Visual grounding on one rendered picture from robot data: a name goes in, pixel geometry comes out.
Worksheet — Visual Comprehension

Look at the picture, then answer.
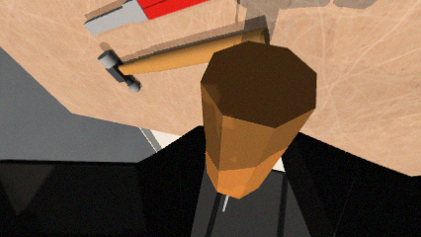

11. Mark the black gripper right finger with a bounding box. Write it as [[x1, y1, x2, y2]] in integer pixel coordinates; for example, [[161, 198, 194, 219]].
[[281, 132, 421, 237]]

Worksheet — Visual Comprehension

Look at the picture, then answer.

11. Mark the orange-brown handled ball-peen hammer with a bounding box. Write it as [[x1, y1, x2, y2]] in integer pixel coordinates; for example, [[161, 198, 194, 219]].
[[98, 27, 270, 93]]

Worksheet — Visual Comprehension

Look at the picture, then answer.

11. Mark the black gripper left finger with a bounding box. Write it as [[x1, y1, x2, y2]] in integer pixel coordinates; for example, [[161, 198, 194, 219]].
[[0, 125, 206, 237]]

